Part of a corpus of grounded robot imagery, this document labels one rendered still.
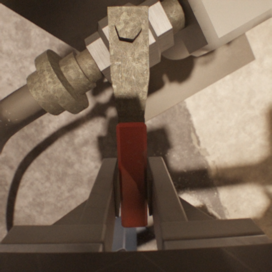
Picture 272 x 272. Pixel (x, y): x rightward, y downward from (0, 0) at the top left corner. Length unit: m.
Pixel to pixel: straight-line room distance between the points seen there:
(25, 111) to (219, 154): 0.62
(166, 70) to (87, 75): 0.46
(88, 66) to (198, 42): 0.09
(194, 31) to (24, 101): 0.15
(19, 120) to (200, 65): 0.54
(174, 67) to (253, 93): 0.27
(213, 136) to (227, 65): 0.22
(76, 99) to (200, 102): 0.52
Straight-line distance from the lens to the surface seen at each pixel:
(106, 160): 0.15
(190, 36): 0.19
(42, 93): 0.17
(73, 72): 0.17
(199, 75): 0.63
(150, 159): 0.15
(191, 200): 0.76
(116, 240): 0.66
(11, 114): 0.19
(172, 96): 0.61
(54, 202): 0.78
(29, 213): 0.85
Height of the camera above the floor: 0.61
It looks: 75 degrees down
